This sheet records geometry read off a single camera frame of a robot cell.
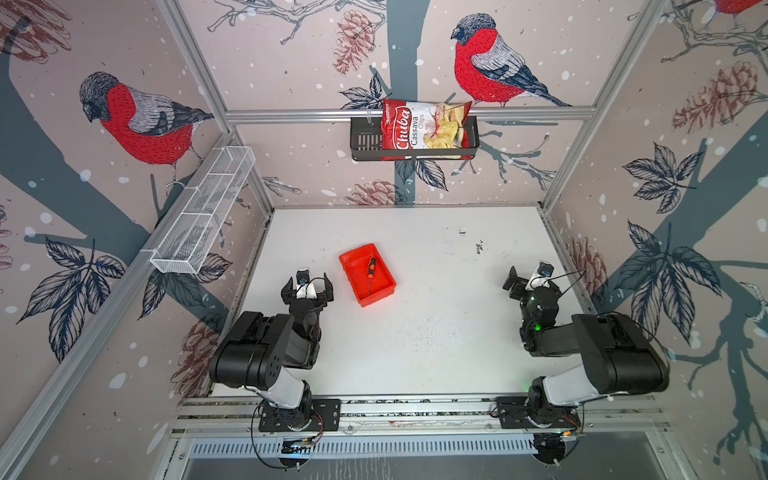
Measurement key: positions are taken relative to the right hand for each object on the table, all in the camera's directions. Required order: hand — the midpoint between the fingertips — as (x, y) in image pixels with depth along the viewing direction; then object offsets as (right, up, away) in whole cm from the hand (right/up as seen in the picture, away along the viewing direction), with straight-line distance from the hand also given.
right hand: (526, 274), depth 89 cm
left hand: (-67, 0, -2) cm, 67 cm away
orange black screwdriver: (-48, -1, +11) cm, 50 cm away
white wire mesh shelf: (-93, +19, -10) cm, 95 cm away
